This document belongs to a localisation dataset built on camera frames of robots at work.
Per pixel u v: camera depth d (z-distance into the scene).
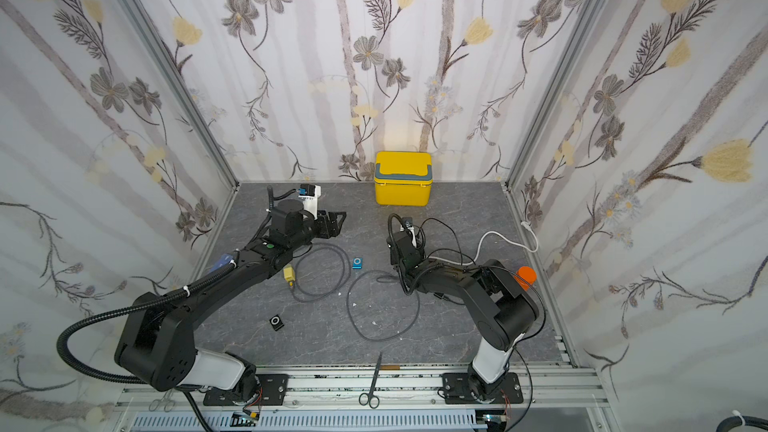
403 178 1.04
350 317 0.86
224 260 0.96
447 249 1.02
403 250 0.72
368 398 0.73
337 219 0.78
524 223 1.12
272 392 0.74
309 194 0.73
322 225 0.75
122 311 0.40
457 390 0.73
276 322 0.84
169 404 0.72
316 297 0.91
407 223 0.82
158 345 0.42
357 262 0.97
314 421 0.70
